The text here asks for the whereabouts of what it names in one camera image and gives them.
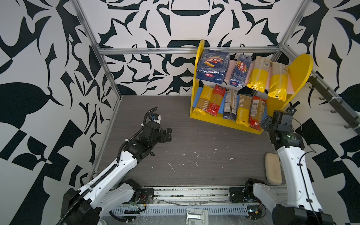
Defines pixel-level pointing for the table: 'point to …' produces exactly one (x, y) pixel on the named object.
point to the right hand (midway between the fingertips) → (276, 122)
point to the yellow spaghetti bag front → (243, 110)
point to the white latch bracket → (197, 216)
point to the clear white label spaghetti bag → (230, 105)
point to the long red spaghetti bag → (216, 98)
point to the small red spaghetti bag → (258, 106)
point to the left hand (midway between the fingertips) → (164, 126)
